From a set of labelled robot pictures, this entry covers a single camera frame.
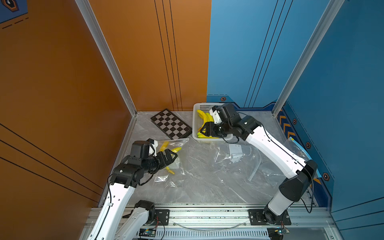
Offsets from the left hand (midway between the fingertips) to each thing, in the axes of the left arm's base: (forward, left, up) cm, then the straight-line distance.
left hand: (172, 156), depth 72 cm
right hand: (+12, -16, +5) cm, 20 cm away
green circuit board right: (-28, -51, -21) cm, 62 cm away
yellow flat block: (+19, +10, -20) cm, 29 cm away
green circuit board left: (-28, +10, -23) cm, 38 cm away
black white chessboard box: (+35, +7, -19) cm, 41 cm away
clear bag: (-2, +3, -19) cm, 19 cm away
